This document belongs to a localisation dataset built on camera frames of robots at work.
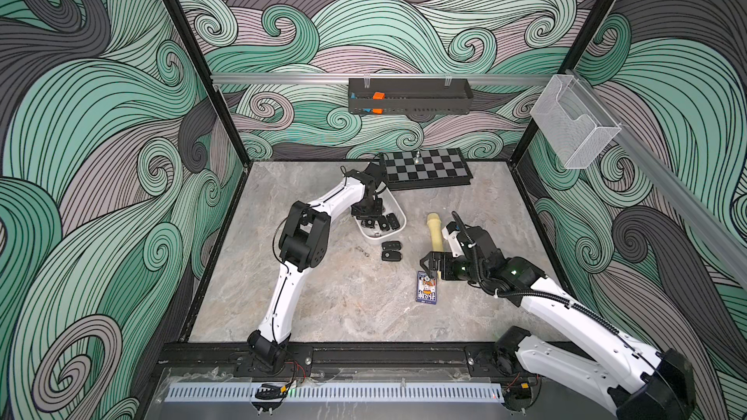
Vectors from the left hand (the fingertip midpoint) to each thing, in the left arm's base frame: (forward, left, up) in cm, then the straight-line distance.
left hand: (374, 214), depth 100 cm
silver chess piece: (+26, -18, +3) cm, 31 cm away
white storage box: (+5, -6, -1) cm, 8 cm away
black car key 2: (-3, -3, -2) cm, 4 cm away
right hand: (-22, -17, +9) cm, 29 cm away
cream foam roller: (-4, -20, +2) cm, 20 cm away
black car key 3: (-14, -5, -3) cm, 16 cm away
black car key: (-1, -7, -2) cm, 7 cm away
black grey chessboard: (+23, -21, 0) cm, 31 cm away
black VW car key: (-3, +2, 0) cm, 4 cm away
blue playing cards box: (-25, -15, -1) cm, 29 cm away
